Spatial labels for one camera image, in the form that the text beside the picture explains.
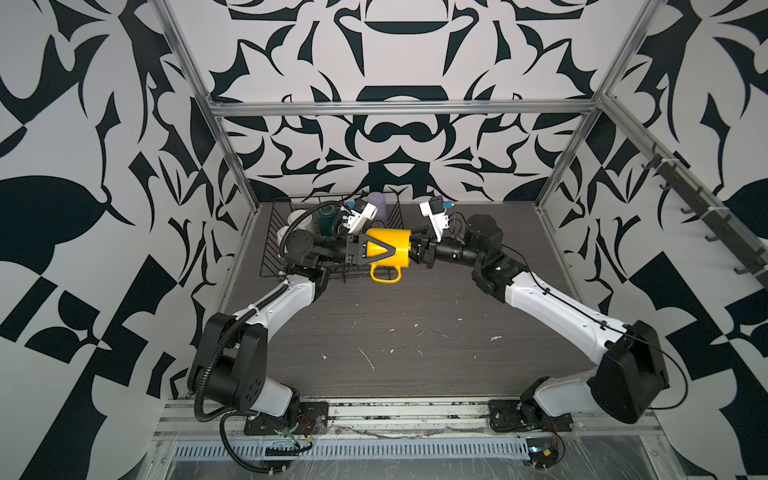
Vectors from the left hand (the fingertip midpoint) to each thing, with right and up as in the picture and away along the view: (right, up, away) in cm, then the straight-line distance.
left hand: (393, 251), depth 63 cm
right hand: (+1, +3, +5) cm, 6 cm away
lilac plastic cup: (-4, +15, +38) cm, 41 cm away
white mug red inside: (-28, +7, +37) cm, 47 cm away
